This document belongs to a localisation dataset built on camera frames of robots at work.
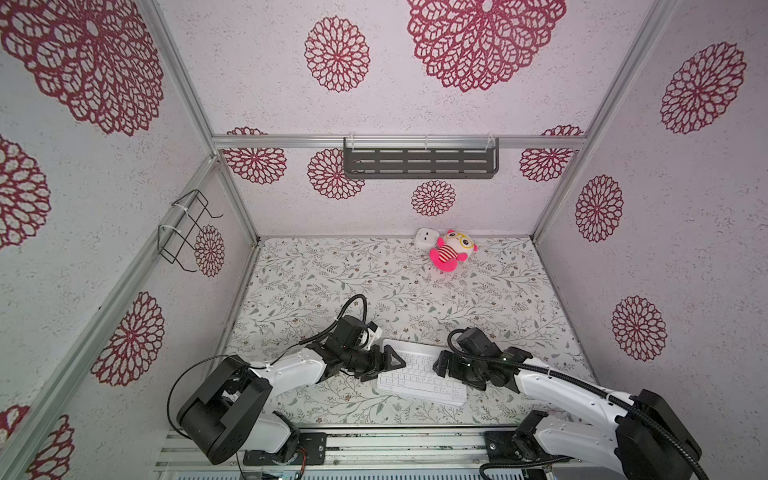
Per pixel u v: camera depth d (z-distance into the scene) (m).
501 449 0.75
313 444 0.76
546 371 0.53
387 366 0.73
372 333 0.81
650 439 0.40
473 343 0.66
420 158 0.92
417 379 0.81
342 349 0.69
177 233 0.75
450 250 1.09
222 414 0.42
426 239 1.17
